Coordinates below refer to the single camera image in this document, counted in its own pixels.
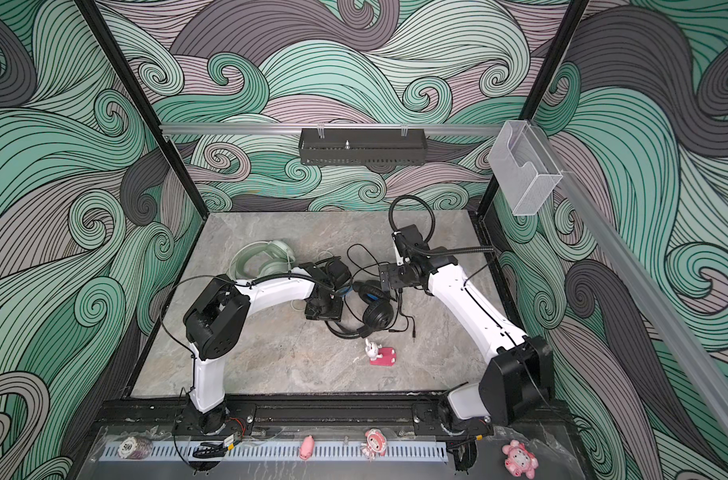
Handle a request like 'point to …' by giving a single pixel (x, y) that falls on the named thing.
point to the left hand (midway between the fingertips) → (333, 316)
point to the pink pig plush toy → (519, 459)
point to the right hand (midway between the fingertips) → (400, 275)
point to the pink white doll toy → (375, 444)
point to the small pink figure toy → (307, 447)
